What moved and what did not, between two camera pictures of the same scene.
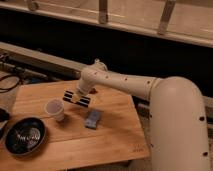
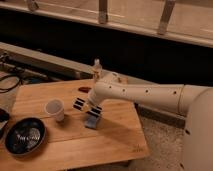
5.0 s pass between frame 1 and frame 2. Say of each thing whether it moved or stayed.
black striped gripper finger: moved
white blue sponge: stayed
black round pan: stayed
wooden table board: stayed
